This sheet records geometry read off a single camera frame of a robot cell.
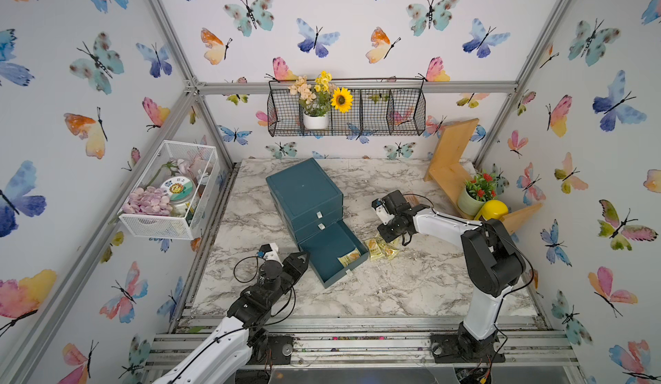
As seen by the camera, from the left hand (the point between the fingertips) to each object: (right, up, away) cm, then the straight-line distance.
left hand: (312, 254), depth 81 cm
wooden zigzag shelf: (+53, +26, +26) cm, 65 cm away
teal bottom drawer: (+6, -3, +11) cm, 13 cm away
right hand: (+27, +6, +15) cm, 31 cm away
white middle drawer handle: (+3, +8, +5) cm, 10 cm away
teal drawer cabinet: (0, +15, -4) cm, 15 cm away
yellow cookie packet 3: (+12, -3, +10) cm, 16 cm away
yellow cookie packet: (+21, -1, +11) cm, 24 cm away
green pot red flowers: (+53, +17, +7) cm, 57 cm away
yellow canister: (+58, +14, +2) cm, 59 cm away
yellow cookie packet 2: (+26, -1, +10) cm, 28 cm away
